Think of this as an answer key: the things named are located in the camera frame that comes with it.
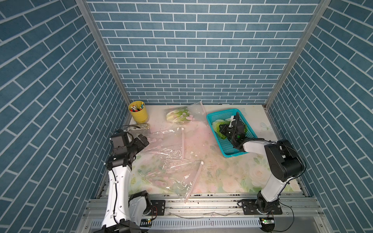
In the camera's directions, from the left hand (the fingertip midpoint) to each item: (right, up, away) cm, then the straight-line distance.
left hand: (144, 140), depth 78 cm
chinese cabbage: (+43, +8, +20) cm, 48 cm away
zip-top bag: (+10, -19, +7) cm, 22 cm away
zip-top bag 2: (+11, -5, +19) cm, 23 cm away
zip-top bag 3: (+27, +16, +40) cm, 51 cm away
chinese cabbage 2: (+62, +4, +18) cm, 65 cm away
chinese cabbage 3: (+17, +14, +23) cm, 32 cm away
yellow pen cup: (-14, +19, +27) cm, 36 cm away
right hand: (+45, +7, +18) cm, 49 cm away
